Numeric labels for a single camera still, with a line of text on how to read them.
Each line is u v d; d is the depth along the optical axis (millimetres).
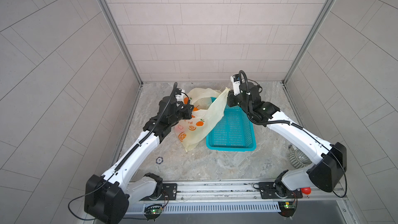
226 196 705
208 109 738
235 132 913
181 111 645
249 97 542
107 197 365
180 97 677
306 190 689
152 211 642
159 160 804
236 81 642
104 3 773
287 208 679
